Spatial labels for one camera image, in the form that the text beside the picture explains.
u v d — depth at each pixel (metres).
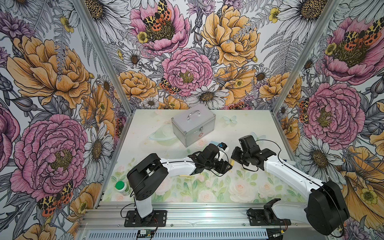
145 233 0.71
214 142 1.04
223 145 0.78
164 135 1.08
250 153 0.66
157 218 0.73
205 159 0.68
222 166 0.75
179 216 0.76
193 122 0.96
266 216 0.66
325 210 0.40
